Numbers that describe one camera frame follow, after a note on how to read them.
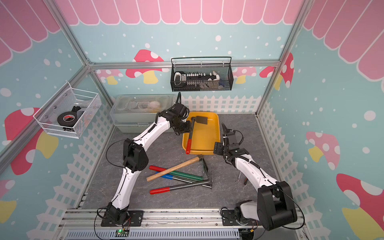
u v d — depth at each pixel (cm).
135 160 60
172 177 87
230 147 67
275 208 41
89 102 76
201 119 117
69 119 71
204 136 112
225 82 92
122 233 73
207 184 82
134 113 103
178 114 77
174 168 88
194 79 89
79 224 72
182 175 89
